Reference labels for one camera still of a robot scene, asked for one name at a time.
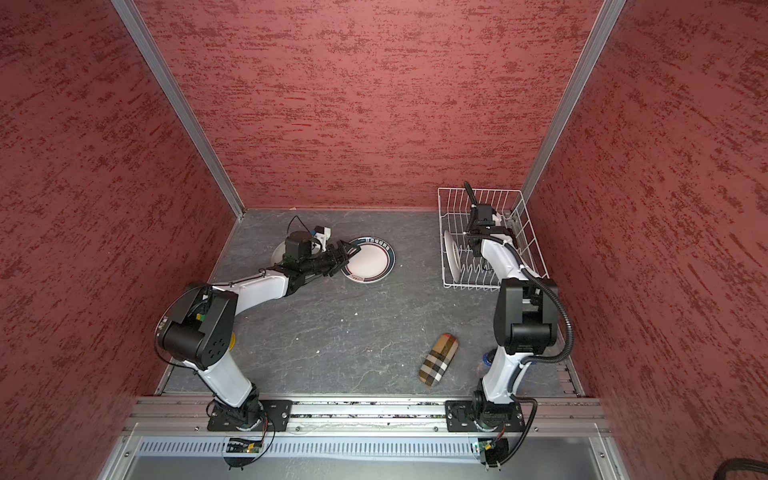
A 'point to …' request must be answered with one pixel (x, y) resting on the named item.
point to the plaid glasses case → (438, 359)
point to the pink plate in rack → (453, 256)
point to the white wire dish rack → (464, 225)
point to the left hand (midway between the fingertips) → (356, 258)
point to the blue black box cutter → (488, 357)
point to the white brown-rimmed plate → (278, 253)
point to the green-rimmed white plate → (373, 263)
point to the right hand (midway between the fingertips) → (512, 248)
